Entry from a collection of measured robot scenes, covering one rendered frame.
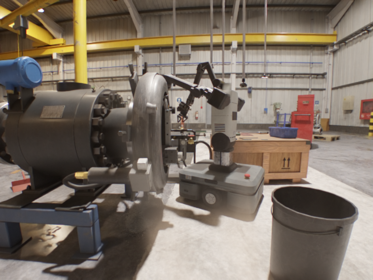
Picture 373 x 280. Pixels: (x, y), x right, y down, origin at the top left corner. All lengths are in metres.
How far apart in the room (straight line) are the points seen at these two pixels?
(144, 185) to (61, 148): 0.52
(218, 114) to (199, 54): 11.19
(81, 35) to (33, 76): 3.88
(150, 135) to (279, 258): 0.76
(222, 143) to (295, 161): 1.03
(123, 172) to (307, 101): 4.37
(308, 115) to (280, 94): 8.23
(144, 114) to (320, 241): 0.84
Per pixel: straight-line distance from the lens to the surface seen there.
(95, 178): 0.88
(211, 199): 1.44
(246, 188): 1.31
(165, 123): 1.19
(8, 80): 1.32
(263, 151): 2.00
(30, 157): 1.27
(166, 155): 1.17
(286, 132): 2.27
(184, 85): 1.47
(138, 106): 0.86
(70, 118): 1.09
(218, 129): 1.46
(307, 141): 2.24
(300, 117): 4.73
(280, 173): 2.16
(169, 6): 13.23
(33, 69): 1.30
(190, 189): 1.50
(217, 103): 1.28
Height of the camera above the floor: 0.70
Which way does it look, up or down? 7 degrees down
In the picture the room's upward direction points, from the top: straight up
